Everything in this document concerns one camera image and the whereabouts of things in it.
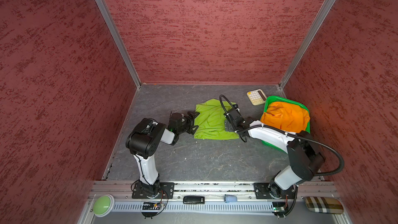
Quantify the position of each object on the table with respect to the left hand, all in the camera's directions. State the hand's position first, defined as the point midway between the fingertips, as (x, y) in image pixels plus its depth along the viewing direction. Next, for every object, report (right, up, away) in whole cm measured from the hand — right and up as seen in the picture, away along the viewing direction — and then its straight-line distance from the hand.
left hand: (200, 120), depth 95 cm
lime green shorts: (+6, -1, +2) cm, 7 cm away
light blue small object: (+13, -32, -26) cm, 43 cm away
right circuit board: (+37, -38, -24) cm, 58 cm away
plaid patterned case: (+57, -34, -26) cm, 71 cm away
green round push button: (-44, -35, -25) cm, 62 cm away
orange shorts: (+51, +3, -5) cm, 52 cm away
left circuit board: (-23, -37, -23) cm, 49 cm away
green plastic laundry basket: (+48, +13, +6) cm, 51 cm away
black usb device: (-3, -32, -26) cm, 42 cm away
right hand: (+21, -3, -4) cm, 21 cm away
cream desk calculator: (+42, +15, +17) cm, 48 cm away
